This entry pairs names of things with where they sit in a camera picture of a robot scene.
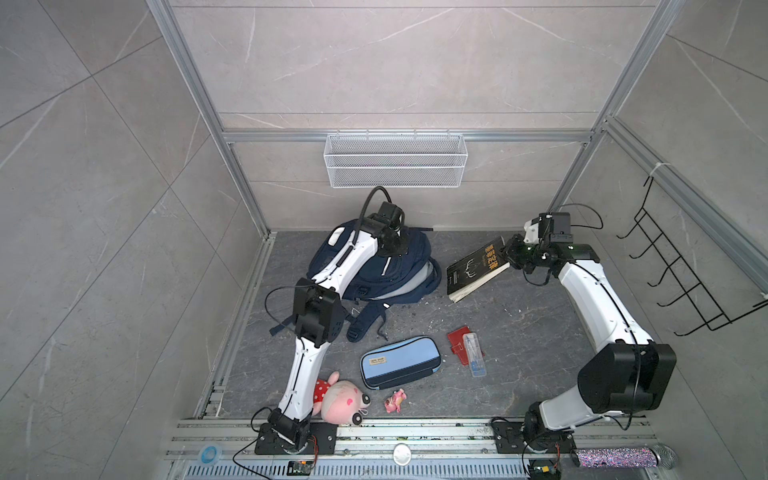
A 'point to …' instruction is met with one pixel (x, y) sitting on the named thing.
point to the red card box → (458, 344)
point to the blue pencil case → (400, 360)
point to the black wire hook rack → (693, 293)
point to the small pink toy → (394, 403)
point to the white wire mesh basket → (395, 160)
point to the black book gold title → (471, 271)
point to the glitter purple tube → (658, 454)
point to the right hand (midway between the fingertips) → (497, 247)
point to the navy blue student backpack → (384, 278)
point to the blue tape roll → (209, 454)
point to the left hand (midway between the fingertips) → (407, 243)
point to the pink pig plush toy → (338, 402)
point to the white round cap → (402, 454)
